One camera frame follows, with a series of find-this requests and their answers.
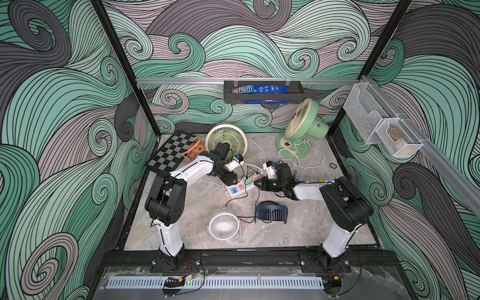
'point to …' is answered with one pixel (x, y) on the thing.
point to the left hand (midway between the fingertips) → (232, 176)
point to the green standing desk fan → (302, 125)
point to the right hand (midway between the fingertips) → (256, 182)
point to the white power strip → (238, 189)
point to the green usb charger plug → (249, 180)
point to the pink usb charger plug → (255, 177)
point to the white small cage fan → (224, 224)
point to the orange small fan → (195, 149)
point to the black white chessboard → (170, 155)
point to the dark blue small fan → (271, 211)
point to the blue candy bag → (261, 89)
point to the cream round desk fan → (229, 134)
